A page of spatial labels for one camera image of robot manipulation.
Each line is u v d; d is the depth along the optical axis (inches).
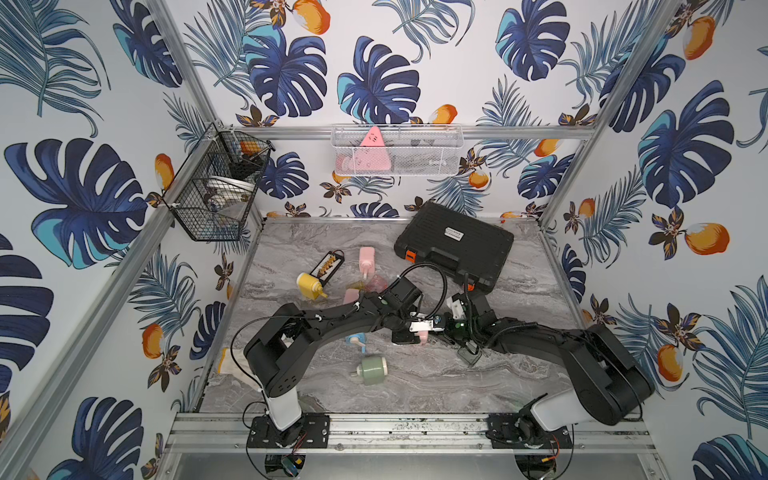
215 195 32.5
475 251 40.9
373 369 30.1
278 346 19.7
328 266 41.7
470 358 33.6
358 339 33.2
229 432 29.9
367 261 40.0
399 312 28.5
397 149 36.4
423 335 32.8
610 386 17.3
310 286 37.0
